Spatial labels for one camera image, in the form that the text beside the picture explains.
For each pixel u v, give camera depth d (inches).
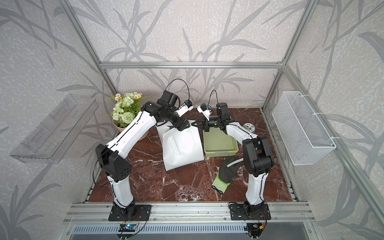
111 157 18.0
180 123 28.3
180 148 31.9
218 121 30.3
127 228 27.9
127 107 31.7
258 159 20.0
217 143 38.5
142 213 29.4
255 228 28.8
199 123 32.0
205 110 30.3
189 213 29.8
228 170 34.1
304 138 23.4
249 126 39.0
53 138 26.6
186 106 28.4
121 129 33.7
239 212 28.8
